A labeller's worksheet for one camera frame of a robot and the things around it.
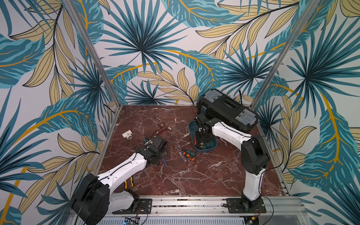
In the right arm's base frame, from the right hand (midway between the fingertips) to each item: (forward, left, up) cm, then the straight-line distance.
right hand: (199, 139), depth 93 cm
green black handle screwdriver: (-2, -6, -3) cm, 7 cm away
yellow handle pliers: (-25, +45, -5) cm, 52 cm away
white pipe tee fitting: (+6, +49, -2) cm, 50 cm away
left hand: (-11, +24, +1) cm, 26 cm away
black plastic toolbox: (+20, -14, +11) cm, 27 cm away
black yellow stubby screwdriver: (-5, -1, 0) cm, 5 cm away
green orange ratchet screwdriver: (-8, +7, -4) cm, 12 cm away
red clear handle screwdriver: (+12, +21, -4) cm, 25 cm away
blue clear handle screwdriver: (-13, +24, -5) cm, 27 cm away
